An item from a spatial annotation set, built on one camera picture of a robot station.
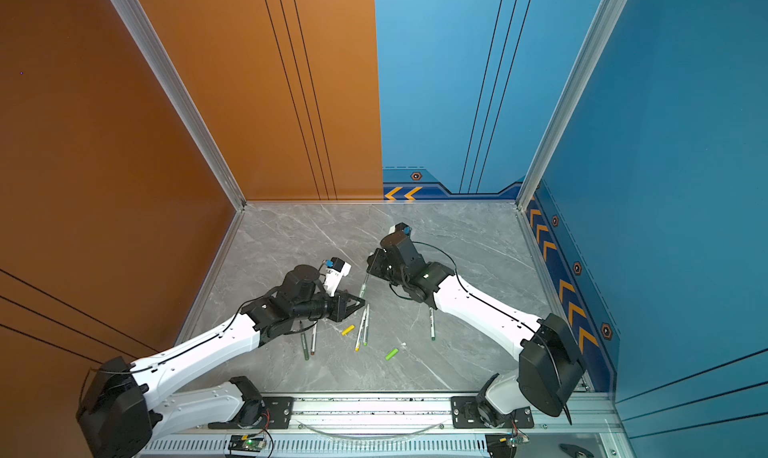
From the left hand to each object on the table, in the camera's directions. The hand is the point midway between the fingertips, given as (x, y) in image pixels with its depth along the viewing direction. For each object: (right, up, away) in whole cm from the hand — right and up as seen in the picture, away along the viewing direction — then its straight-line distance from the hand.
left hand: (365, 301), depth 76 cm
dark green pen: (-18, -15, +8) cm, 25 cm away
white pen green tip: (+19, -11, +11) cm, 24 cm away
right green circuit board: (+36, -31, -6) cm, 48 cm away
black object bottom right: (+49, -32, -8) cm, 59 cm away
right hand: (-1, +10, +3) cm, 11 cm away
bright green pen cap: (+7, -16, +7) cm, 19 cm away
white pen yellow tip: (-3, -15, +7) cm, 17 cm away
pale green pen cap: (0, +3, 0) cm, 3 cm away
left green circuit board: (-30, -33, -4) cm, 45 cm away
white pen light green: (-1, -14, +9) cm, 16 cm away
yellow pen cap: (-6, -11, +11) cm, 17 cm away
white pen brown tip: (-16, -13, +9) cm, 22 cm away
